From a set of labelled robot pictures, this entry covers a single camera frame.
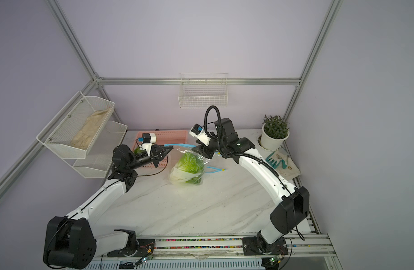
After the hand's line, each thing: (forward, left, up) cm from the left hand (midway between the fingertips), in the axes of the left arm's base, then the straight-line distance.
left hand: (171, 149), depth 74 cm
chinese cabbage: (-5, +12, +6) cm, 14 cm away
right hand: (+2, -12, 0) cm, 12 cm away
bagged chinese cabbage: (-5, -7, -10) cm, 13 cm away
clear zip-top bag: (0, -4, +1) cm, 4 cm away
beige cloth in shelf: (+7, +42, +2) cm, 42 cm away
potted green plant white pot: (+24, -56, -12) cm, 62 cm away
